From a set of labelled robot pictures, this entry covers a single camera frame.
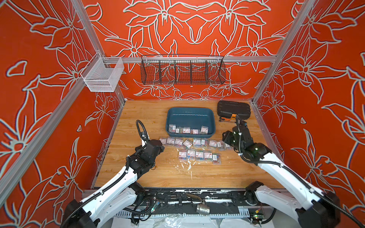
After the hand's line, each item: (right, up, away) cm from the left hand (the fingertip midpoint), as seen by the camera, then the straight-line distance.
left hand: (152, 142), depth 81 cm
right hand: (+42, +6, -1) cm, 42 cm away
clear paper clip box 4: (+21, -3, +11) cm, 24 cm away
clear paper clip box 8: (+43, -5, +9) cm, 44 cm away
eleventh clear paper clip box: (+23, -9, +6) cm, 26 cm away
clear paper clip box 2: (+10, -2, +11) cm, 15 cm away
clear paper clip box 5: (+28, -2, +11) cm, 30 cm away
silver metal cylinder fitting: (+27, -30, -14) cm, 43 cm away
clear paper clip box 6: (+31, -3, +11) cm, 33 cm away
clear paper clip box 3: (+15, -3, +11) cm, 19 cm away
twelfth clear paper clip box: (+18, -9, +5) cm, 21 cm away
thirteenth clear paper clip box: (+29, -9, +5) cm, 30 cm away
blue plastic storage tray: (+24, +10, +26) cm, 37 cm away
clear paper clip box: (+5, -1, +12) cm, 13 cm away
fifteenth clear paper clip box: (+39, -11, +4) cm, 41 cm away
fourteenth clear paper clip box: (+34, -10, +4) cm, 35 cm away
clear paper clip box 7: (+38, -3, +9) cm, 39 cm away
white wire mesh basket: (-37, +43, +12) cm, 58 cm away
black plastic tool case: (+52, +21, +27) cm, 62 cm away
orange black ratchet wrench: (+51, +13, +25) cm, 58 cm away
